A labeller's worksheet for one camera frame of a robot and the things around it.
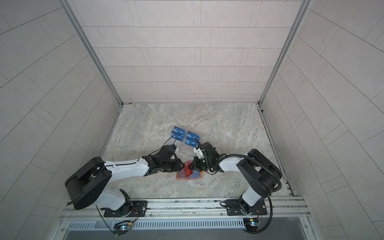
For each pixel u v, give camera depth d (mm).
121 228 654
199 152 822
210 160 688
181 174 814
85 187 418
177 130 907
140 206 712
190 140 888
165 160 681
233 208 708
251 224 679
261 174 446
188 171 815
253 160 450
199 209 723
